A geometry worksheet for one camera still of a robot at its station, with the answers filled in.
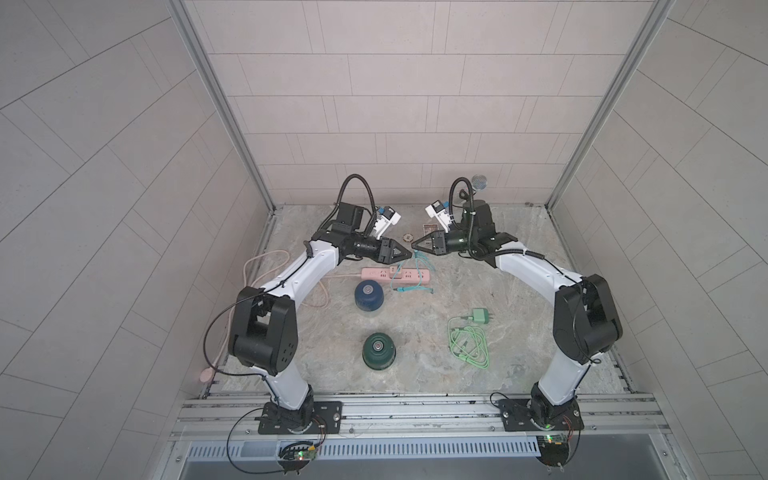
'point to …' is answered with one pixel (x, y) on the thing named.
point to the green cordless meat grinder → (378, 351)
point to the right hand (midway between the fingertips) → (417, 247)
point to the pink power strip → (397, 275)
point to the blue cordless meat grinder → (369, 296)
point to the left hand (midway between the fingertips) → (408, 253)
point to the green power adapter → (480, 316)
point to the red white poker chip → (407, 237)
